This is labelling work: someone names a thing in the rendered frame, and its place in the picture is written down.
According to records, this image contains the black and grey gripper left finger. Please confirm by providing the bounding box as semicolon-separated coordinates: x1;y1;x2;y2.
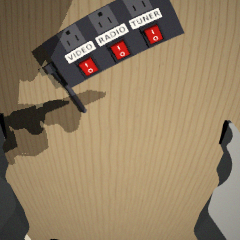
0;114;29;240

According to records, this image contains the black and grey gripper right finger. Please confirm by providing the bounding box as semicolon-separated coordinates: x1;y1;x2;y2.
194;120;240;240

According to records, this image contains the black power strip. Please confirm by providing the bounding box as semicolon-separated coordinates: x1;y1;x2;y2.
42;0;184;113

